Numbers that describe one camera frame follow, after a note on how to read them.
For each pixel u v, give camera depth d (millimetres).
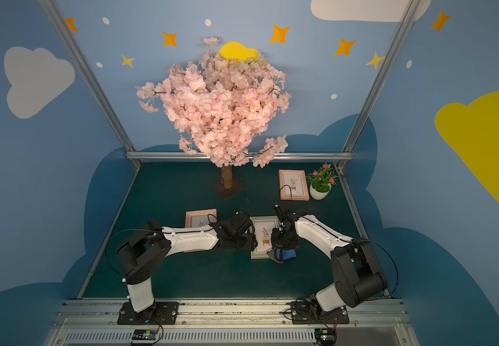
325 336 731
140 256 479
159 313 733
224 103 586
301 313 748
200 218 984
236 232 713
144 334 718
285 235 737
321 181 1008
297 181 1146
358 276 436
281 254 820
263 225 947
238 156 865
